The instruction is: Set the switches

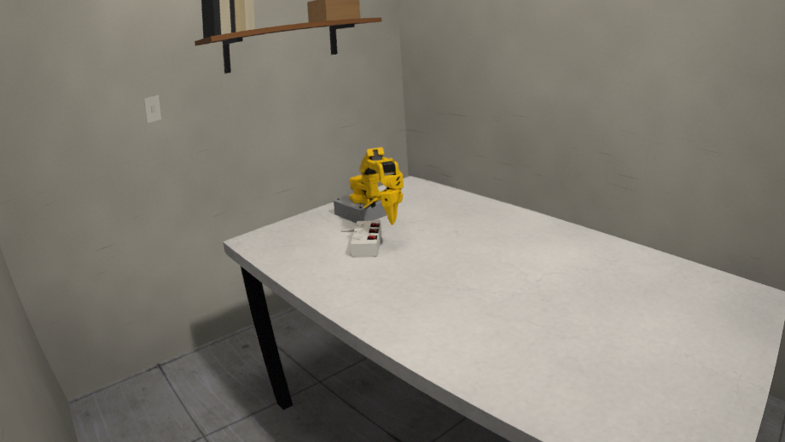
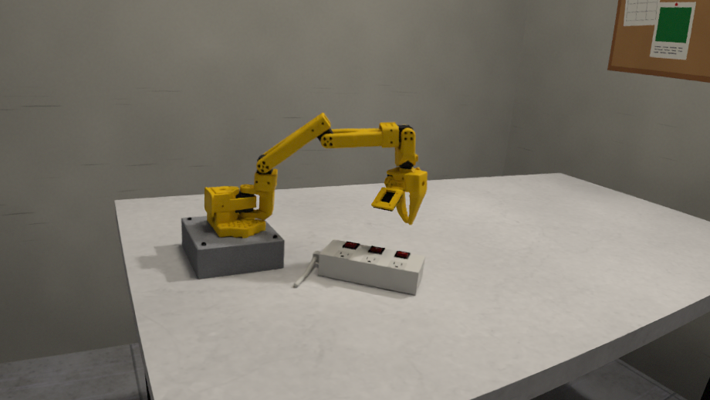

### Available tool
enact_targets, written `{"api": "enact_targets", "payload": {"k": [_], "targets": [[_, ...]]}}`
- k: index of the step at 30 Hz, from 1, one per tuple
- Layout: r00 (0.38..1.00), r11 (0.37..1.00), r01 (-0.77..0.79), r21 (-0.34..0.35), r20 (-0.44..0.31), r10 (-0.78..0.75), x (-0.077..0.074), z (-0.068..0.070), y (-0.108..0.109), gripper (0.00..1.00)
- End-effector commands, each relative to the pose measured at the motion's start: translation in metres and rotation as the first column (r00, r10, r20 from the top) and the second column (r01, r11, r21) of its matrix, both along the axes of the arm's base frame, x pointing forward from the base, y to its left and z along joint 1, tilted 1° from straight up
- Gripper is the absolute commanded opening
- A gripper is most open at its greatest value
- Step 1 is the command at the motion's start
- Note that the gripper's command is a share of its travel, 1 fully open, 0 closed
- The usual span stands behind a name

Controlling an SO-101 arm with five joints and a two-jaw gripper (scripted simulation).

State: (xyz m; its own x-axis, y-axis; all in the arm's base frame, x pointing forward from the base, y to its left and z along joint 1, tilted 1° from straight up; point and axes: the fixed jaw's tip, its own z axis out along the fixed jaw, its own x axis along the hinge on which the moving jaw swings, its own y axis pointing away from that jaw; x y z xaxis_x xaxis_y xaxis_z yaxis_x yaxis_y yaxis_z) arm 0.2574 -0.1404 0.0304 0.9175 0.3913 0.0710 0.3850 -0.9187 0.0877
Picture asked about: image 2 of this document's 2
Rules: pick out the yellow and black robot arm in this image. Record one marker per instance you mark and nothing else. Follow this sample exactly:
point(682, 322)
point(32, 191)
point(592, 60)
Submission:
point(231, 204)

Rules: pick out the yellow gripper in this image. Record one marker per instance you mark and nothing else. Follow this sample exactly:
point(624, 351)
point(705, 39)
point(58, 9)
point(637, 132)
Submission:
point(407, 180)

